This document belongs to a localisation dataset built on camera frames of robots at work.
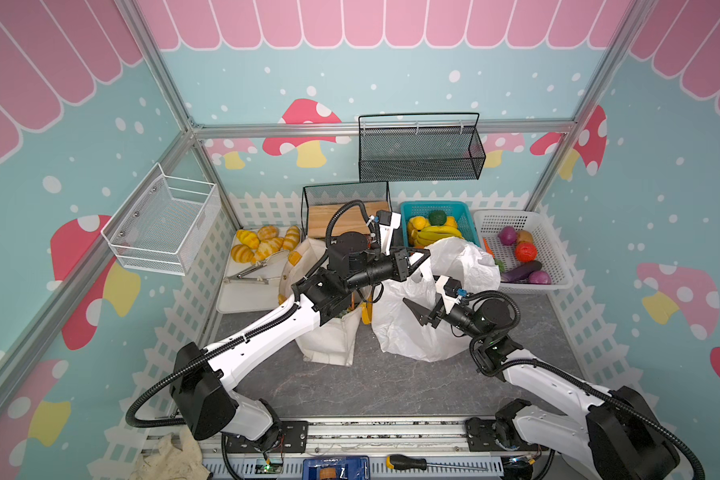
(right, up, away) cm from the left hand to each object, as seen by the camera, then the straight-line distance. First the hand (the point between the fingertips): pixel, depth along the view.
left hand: (430, 261), depth 64 cm
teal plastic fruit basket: (+22, +19, +52) cm, 60 cm away
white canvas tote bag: (-23, -22, +15) cm, 35 cm away
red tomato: (+42, +3, +41) cm, 59 cm away
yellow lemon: (+6, +14, +48) cm, 50 cm away
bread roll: (-60, +2, +45) cm, 75 cm away
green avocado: (+13, +16, +48) cm, 52 cm away
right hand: (-2, -6, +9) cm, 11 cm away
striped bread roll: (-60, +8, +49) cm, 77 cm away
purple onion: (+39, +9, +48) cm, 63 cm away
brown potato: (+45, +9, +48) cm, 67 cm away
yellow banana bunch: (+8, +9, +47) cm, 48 cm away
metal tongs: (-58, -6, +39) cm, 70 cm away
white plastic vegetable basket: (+49, +2, +39) cm, 63 cm away
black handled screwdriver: (-5, -47, +6) cm, 48 cm away
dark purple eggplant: (+40, -4, +40) cm, 57 cm away
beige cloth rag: (-59, -47, +8) cm, 76 cm away
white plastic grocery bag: (-5, -21, +23) cm, 31 cm away
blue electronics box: (-21, -46, +2) cm, 50 cm away
